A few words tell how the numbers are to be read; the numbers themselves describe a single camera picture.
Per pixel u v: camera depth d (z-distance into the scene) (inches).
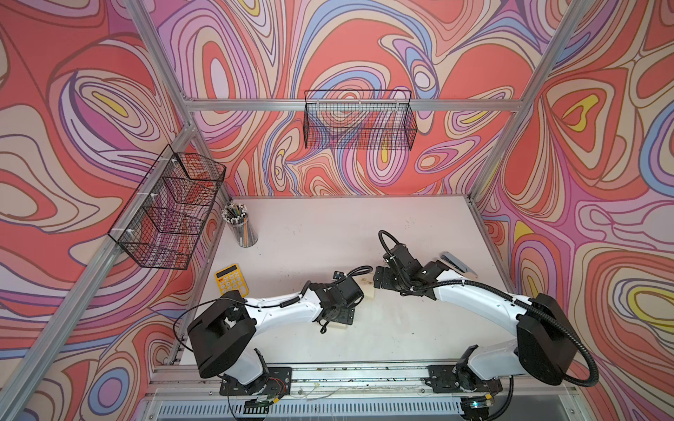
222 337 16.9
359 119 37.7
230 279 36.7
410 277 24.8
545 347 16.3
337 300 25.5
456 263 37.6
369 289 30.9
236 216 35.9
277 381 28.8
